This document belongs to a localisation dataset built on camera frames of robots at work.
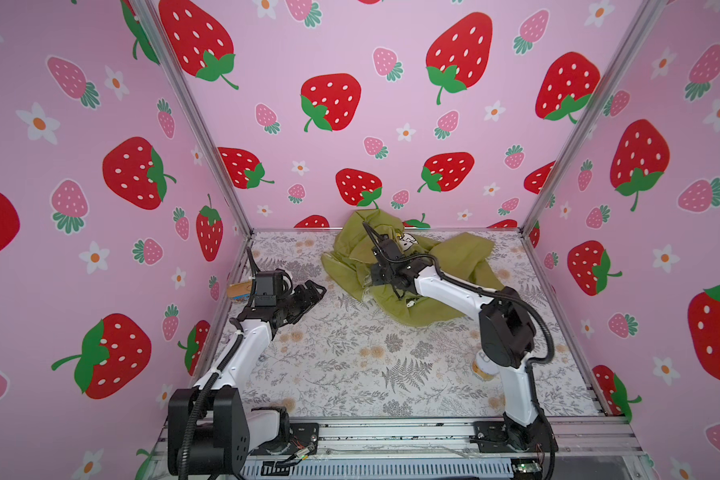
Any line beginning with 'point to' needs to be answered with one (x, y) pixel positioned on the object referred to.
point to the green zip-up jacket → (349, 261)
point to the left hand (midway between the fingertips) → (318, 295)
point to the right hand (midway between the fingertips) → (376, 268)
